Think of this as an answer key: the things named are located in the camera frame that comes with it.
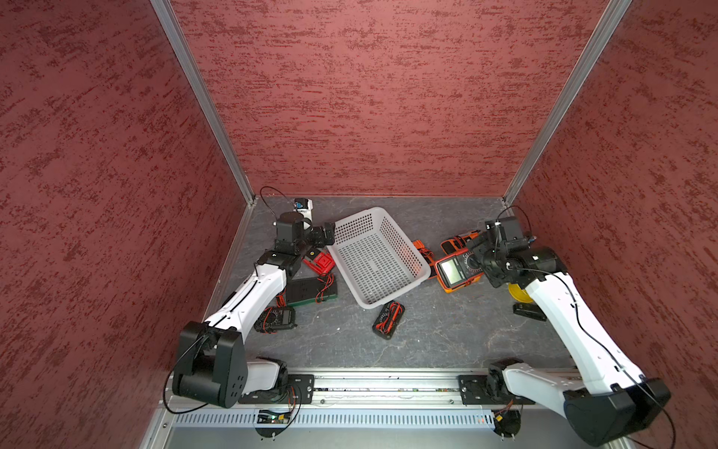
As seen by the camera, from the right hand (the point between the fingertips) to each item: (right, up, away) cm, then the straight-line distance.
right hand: (473, 258), depth 77 cm
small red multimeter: (-46, -4, +18) cm, 50 cm away
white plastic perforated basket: (-27, -3, +24) cm, 36 cm away
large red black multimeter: (-4, -3, -1) cm, 6 cm away
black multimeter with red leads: (-23, -20, +7) cm, 31 cm away
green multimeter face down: (-51, -12, +13) cm, 54 cm away
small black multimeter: (-58, -20, +6) cm, 62 cm away
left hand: (-45, +8, +9) cm, 46 cm away
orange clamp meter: (-8, -1, +20) cm, 22 cm away
